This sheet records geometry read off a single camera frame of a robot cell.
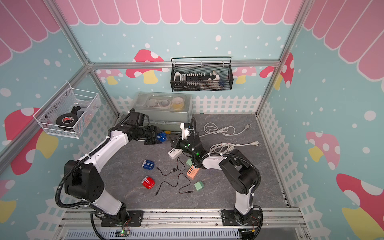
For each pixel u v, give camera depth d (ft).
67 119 2.30
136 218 2.44
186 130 2.55
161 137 2.70
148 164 2.97
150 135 2.51
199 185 2.73
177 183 2.80
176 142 2.44
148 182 2.73
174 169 2.97
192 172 2.86
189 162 3.01
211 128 3.65
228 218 2.44
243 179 1.58
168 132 3.46
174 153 3.10
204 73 3.01
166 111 3.34
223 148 3.26
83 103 2.60
